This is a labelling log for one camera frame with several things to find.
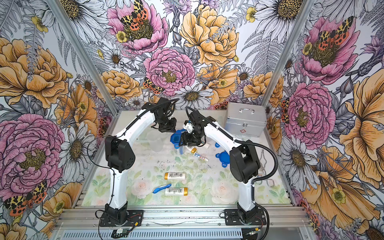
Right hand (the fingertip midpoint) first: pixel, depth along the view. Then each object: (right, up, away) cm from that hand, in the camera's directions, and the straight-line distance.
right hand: (184, 147), depth 85 cm
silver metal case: (+39, +16, +13) cm, 44 cm away
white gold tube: (-4, -22, -6) cm, 23 cm away
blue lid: (+20, -1, +17) cm, 26 cm away
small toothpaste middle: (+7, -7, +11) cm, 15 cm away
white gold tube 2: (-5, -16, 0) cm, 17 cm away
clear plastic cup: (-3, -3, +11) cm, 12 cm away
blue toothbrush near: (-15, -23, -3) cm, 28 cm away
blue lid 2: (-6, +5, +5) cm, 9 cm away
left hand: (-7, +7, +5) cm, 11 cm away
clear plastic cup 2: (-19, +5, +8) cm, 21 cm away
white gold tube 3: (+4, -4, +12) cm, 13 cm away
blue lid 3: (+25, -9, +13) cm, 30 cm away
